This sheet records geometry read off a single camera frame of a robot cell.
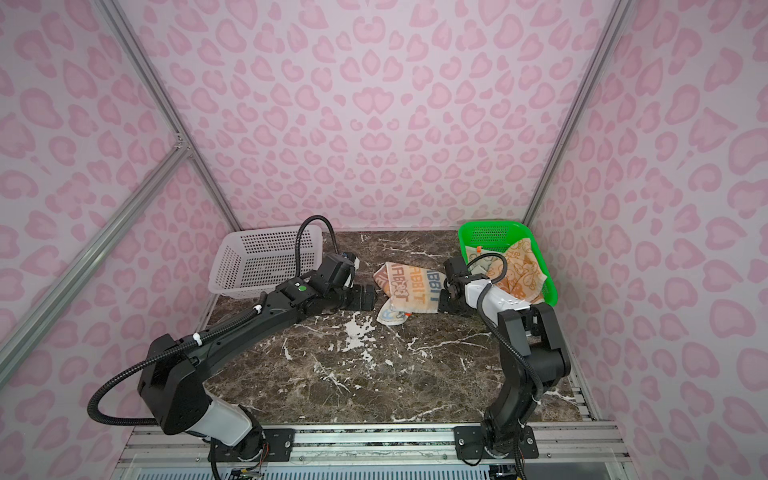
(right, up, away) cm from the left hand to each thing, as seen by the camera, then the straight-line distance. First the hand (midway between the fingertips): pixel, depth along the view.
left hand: (367, 291), depth 81 cm
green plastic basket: (+46, +17, +34) cm, 60 cm away
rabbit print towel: (+12, -2, +17) cm, 21 cm away
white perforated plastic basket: (-46, +8, +29) cm, 55 cm away
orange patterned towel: (+50, +3, +18) cm, 54 cm away
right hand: (+25, -6, +13) cm, 29 cm away
